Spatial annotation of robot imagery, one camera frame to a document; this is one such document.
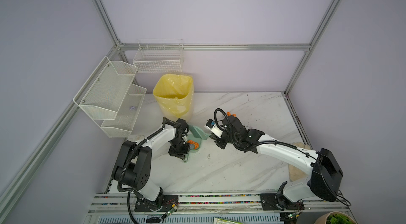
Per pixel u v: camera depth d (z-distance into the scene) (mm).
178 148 751
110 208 731
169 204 723
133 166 444
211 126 675
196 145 919
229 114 1075
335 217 622
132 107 930
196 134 848
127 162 882
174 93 1043
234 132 604
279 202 655
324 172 420
